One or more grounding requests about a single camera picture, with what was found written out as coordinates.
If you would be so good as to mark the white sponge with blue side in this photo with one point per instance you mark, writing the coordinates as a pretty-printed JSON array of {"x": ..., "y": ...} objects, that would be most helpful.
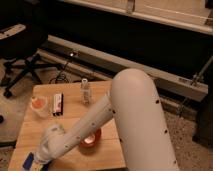
[{"x": 30, "y": 165}]

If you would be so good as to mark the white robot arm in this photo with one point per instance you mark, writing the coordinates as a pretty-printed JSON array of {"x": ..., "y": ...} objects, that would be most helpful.
[{"x": 134, "y": 104}]

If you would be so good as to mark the clear small bottle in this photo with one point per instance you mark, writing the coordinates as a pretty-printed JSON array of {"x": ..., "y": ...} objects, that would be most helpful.
[{"x": 85, "y": 91}]

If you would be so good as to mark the wooden table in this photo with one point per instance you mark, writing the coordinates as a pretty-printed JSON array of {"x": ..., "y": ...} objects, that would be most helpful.
[{"x": 106, "y": 154}]

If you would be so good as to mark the brown wooden bowl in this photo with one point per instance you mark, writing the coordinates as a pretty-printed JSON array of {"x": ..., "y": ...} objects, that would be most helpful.
[{"x": 91, "y": 140}]

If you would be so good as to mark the plastic cup with orange contents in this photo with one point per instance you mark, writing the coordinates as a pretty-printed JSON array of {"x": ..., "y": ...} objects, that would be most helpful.
[{"x": 39, "y": 106}]

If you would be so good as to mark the black office chair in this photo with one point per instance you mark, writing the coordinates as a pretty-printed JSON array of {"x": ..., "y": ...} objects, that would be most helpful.
[{"x": 20, "y": 38}]

